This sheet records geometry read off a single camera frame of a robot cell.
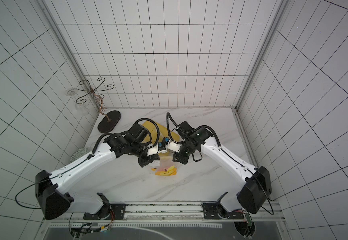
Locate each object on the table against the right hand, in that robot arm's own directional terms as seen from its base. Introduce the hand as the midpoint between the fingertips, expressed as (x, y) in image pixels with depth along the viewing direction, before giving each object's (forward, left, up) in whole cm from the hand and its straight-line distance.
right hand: (175, 153), depth 76 cm
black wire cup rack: (+31, +51, +15) cm, 62 cm away
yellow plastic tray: (0, +5, +14) cm, 15 cm away
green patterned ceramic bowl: (+3, +60, -12) cm, 61 cm away
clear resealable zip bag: (-5, +5, -8) cm, 10 cm away
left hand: (-4, +11, +1) cm, 12 cm away
